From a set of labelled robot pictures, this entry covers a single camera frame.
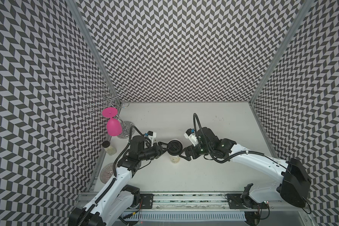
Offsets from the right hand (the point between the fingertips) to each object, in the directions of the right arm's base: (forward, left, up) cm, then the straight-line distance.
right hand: (185, 154), depth 75 cm
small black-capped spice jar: (+6, +45, -5) cm, 46 cm away
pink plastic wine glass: (+13, +39, +9) cm, 42 cm away
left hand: (+3, +9, +1) cm, 9 cm away
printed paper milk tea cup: (-1, +6, -5) cm, 8 cm away
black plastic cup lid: (+2, +6, +4) cm, 8 cm away
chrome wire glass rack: (+35, +59, +7) cm, 69 cm away
